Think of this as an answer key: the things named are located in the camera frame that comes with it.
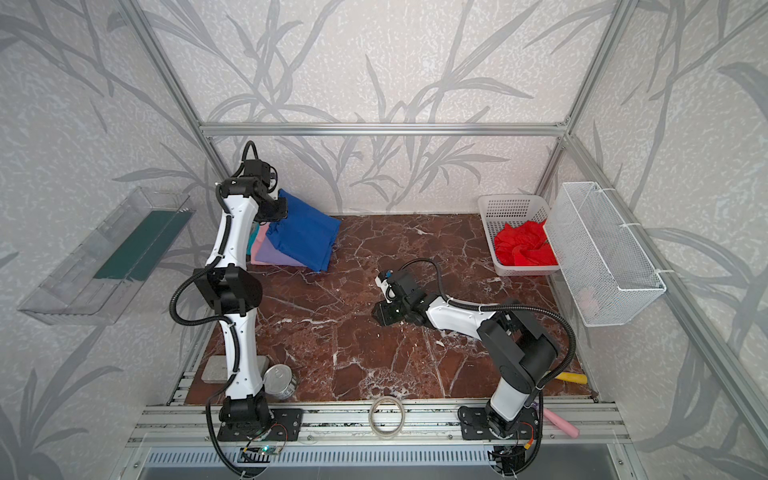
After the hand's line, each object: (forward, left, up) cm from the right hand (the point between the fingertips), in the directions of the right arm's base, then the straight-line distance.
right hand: (378, 302), depth 89 cm
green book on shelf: (-4, +49, +31) cm, 58 cm away
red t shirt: (+23, -51, -2) cm, 56 cm away
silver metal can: (-22, +24, 0) cm, 33 cm away
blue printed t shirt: (+23, +25, +5) cm, 35 cm away
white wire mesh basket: (-9, -51, +28) cm, 59 cm away
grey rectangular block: (-18, +44, -3) cm, 47 cm away
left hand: (+27, +31, +16) cm, 44 cm away
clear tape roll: (-32, -1, -4) cm, 33 cm away
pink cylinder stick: (-31, -47, -4) cm, 56 cm away
